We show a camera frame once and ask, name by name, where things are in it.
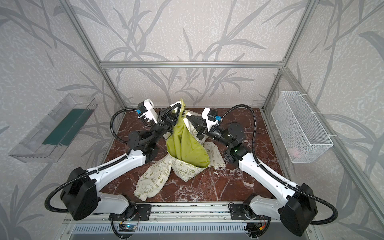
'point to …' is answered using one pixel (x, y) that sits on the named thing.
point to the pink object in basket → (296, 154)
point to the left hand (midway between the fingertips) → (182, 104)
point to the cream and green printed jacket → (186, 154)
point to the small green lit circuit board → (127, 227)
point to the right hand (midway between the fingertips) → (190, 111)
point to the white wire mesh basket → (302, 134)
